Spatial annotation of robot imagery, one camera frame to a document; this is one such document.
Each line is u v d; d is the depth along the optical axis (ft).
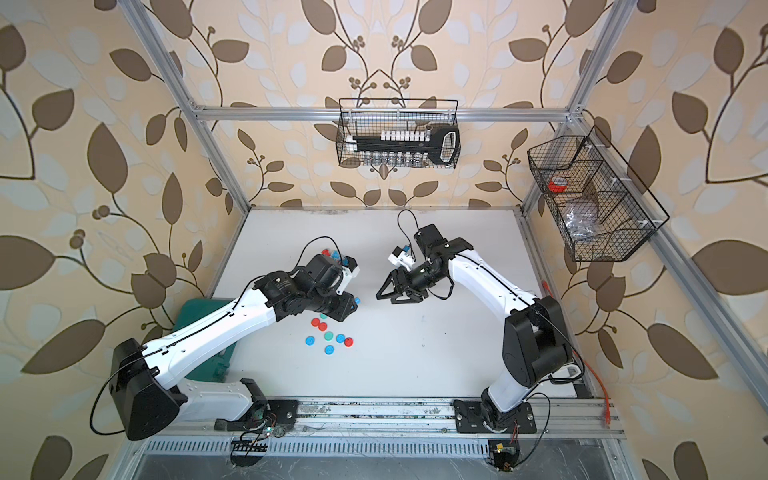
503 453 2.37
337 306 2.22
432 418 2.47
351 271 2.32
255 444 2.42
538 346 1.46
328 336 2.90
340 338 2.89
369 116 2.99
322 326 2.92
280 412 2.48
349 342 2.84
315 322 2.99
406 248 2.58
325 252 3.48
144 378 1.30
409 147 2.78
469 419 2.41
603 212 2.39
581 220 2.30
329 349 2.84
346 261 2.31
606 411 2.47
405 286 2.24
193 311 3.00
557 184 2.64
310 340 2.87
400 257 2.53
